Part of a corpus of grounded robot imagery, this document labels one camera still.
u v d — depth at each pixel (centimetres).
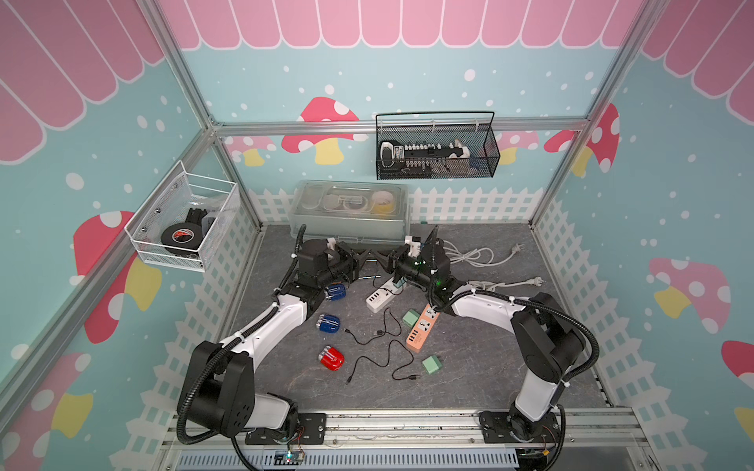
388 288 97
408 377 83
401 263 74
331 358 83
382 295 97
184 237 71
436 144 92
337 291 98
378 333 90
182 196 81
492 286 97
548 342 48
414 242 81
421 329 89
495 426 74
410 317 92
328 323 91
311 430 74
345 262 73
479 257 106
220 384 43
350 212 104
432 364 83
